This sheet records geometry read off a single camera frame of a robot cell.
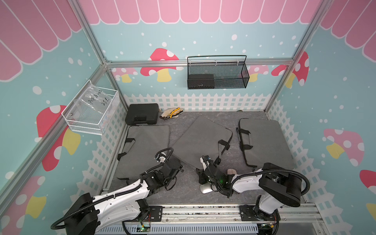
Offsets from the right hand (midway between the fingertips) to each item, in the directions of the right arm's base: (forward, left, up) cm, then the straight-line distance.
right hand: (196, 172), depth 87 cm
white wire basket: (+7, +44, +34) cm, 57 cm away
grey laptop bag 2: (+23, -6, +2) cm, 24 cm away
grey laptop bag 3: (+24, -49, -4) cm, 54 cm away
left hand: (+3, +8, +8) cm, 12 cm away
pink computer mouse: (+1, -21, 0) cm, 21 cm away
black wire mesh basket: (+53, -15, +34) cm, 65 cm away
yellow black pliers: (+48, +19, +1) cm, 51 cm away
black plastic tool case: (+46, +42, +4) cm, 63 cm away
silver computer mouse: (-8, -6, -2) cm, 10 cm away
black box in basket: (+43, -4, +34) cm, 55 cm away
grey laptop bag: (+22, +31, +1) cm, 39 cm away
